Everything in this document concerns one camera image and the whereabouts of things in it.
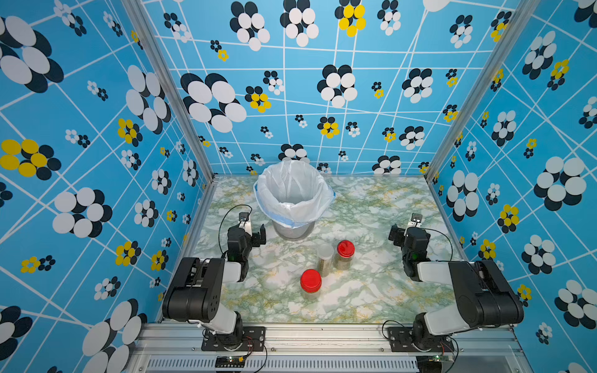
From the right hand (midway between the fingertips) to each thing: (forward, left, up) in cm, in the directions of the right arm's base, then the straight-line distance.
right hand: (412, 227), depth 93 cm
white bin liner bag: (+14, +48, +5) cm, 50 cm away
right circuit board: (-44, +3, -8) cm, 45 cm away
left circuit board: (-45, +66, -9) cm, 80 cm away
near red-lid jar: (-25, +41, +5) cm, 48 cm away
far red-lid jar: (-15, +29, +4) cm, 33 cm away
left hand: (+1, +64, +2) cm, 64 cm away
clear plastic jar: (-17, +36, +11) cm, 42 cm away
